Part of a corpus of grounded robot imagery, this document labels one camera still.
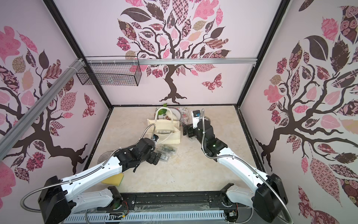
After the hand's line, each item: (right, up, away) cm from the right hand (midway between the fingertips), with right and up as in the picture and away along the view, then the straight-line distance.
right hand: (190, 119), depth 77 cm
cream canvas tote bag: (-16, -8, +23) cm, 29 cm away
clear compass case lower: (-16, -25, +10) cm, 32 cm away
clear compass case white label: (-14, -20, +15) cm, 29 cm away
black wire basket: (-55, +34, +18) cm, 67 cm away
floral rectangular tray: (-2, +2, +36) cm, 36 cm away
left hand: (-22, -20, +4) cm, 30 cm away
